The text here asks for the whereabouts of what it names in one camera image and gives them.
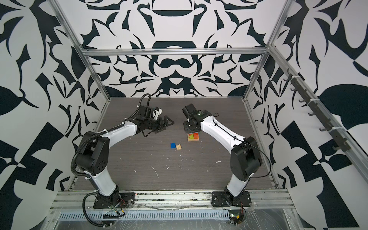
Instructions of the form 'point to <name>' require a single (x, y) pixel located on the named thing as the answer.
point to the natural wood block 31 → (192, 140)
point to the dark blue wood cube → (173, 145)
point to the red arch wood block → (190, 134)
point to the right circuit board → (235, 216)
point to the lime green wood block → (190, 137)
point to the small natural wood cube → (178, 147)
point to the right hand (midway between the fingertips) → (190, 127)
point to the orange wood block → (196, 135)
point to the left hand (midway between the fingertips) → (171, 122)
